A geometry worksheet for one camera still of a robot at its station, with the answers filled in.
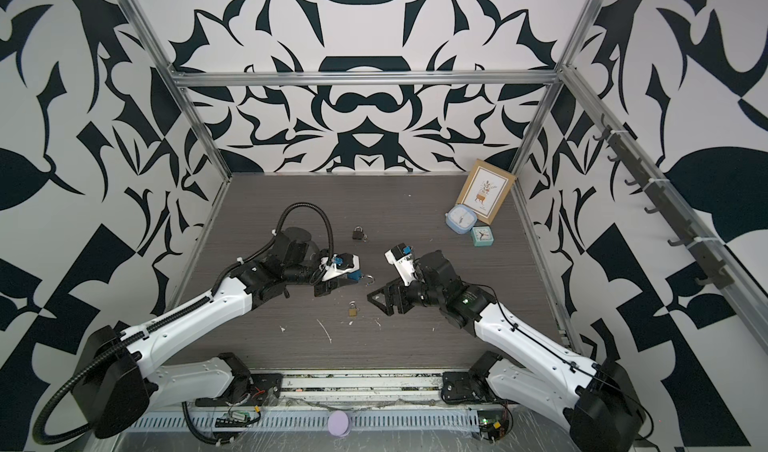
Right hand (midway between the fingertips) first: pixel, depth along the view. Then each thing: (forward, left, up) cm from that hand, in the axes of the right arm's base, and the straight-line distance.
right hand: (379, 291), depth 73 cm
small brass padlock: (+2, +8, -16) cm, 19 cm away
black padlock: (+29, +8, -18) cm, 35 cm away
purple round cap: (-26, +8, -7) cm, 28 cm away
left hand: (+7, +6, +2) cm, 10 cm away
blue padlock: (+3, +5, +2) cm, 6 cm away
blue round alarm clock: (+32, -27, -14) cm, 45 cm away
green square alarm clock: (+26, -34, -16) cm, 45 cm away
